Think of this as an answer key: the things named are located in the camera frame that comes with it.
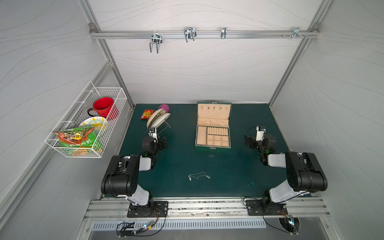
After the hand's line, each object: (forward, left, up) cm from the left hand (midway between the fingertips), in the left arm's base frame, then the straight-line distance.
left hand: (157, 136), depth 94 cm
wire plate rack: (+3, +1, -5) cm, 6 cm away
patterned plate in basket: (-11, +20, +27) cm, 35 cm away
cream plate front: (+6, -5, +11) cm, 13 cm away
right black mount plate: (-37, -57, -5) cm, 68 cm away
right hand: (+3, -63, 0) cm, 63 cm away
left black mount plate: (-41, -4, +1) cm, 41 cm away
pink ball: (+27, -1, 0) cm, 27 cm away
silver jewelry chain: (-24, -22, -7) cm, 33 cm away
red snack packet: (+24, +14, -5) cm, 28 cm away
